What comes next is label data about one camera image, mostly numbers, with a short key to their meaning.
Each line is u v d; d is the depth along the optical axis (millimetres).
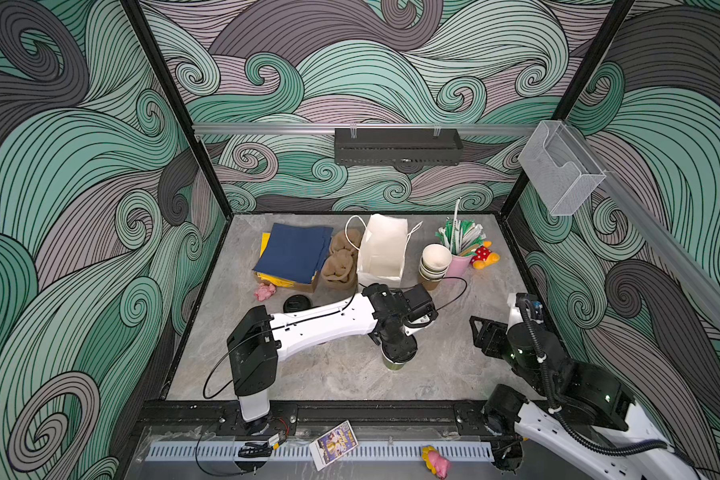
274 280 949
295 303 939
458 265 910
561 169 789
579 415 420
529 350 449
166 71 815
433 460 658
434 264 926
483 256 1007
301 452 696
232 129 1411
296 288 973
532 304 541
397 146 957
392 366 774
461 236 925
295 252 1018
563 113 899
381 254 981
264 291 936
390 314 511
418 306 575
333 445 684
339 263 971
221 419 727
